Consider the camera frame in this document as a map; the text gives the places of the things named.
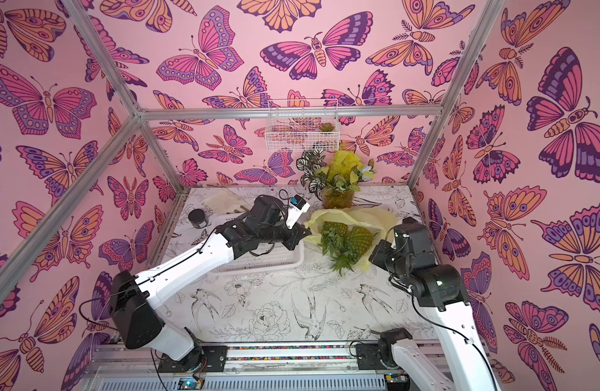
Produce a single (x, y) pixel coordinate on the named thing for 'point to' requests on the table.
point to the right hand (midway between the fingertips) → (376, 248)
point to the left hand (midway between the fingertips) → (311, 231)
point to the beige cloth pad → (221, 200)
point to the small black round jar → (197, 218)
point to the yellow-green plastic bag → (383, 226)
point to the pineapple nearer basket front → (357, 244)
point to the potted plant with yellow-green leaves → (335, 180)
